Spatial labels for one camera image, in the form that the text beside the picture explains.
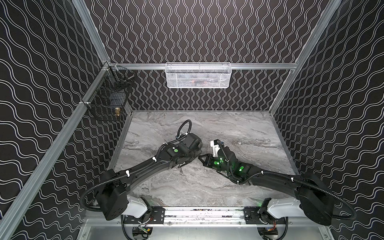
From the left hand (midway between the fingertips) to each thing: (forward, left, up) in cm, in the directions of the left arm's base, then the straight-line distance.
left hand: (205, 151), depth 78 cm
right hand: (-2, +4, -3) cm, 5 cm away
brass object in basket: (+17, +49, +12) cm, 53 cm away
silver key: (-3, +14, -18) cm, 23 cm away
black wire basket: (+34, +63, +7) cm, 72 cm away
